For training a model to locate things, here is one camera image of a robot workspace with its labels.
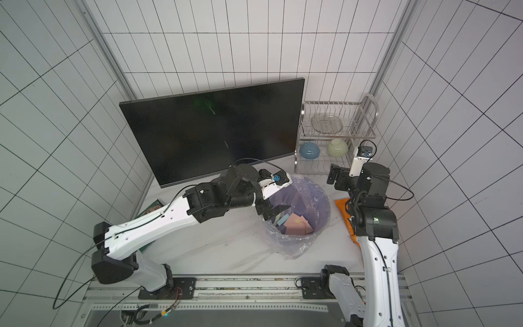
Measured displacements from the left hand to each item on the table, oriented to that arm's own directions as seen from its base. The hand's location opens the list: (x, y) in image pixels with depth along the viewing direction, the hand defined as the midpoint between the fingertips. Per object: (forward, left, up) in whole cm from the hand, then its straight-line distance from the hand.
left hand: (276, 196), depth 63 cm
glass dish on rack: (+41, -25, -4) cm, 48 cm away
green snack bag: (+10, +55, -28) cm, 62 cm away
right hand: (+10, -21, +4) cm, 23 cm away
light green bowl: (+42, -35, -21) cm, 59 cm away
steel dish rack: (+53, -47, -11) cm, 72 cm away
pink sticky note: (-1, -10, -22) cm, 24 cm away
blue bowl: (+41, -20, -22) cm, 51 cm away
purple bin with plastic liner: (+5, -13, -10) cm, 17 cm away
